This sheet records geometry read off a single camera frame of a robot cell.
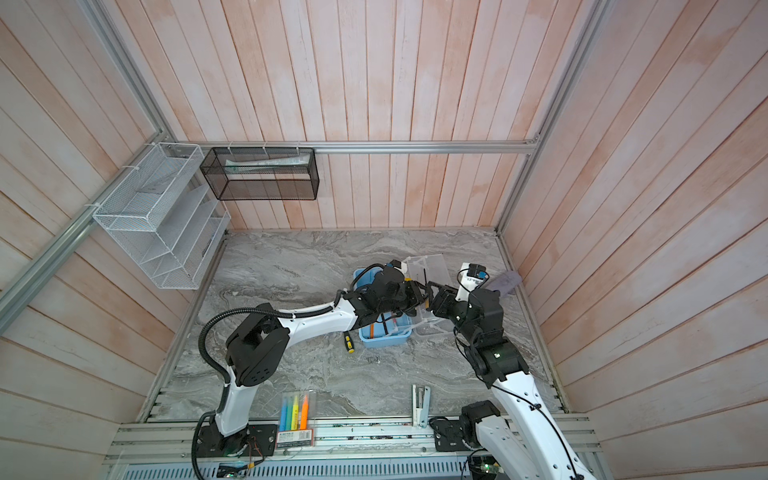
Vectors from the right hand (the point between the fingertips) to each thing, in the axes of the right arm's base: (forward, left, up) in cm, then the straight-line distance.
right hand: (435, 284), depth 75 cm
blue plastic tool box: (-2, +12, -24) cm, 27 cm away
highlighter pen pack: (-28, +35, -23) cm, 51 cm away
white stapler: (-24, +3, -22) cm, 32 cm away
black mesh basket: (+45, +57, +2) cm, 73 cm away
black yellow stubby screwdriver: (-7, +24, -22) cm, 33 cm away
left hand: (+1, -1, -9) cm, 10 cm away
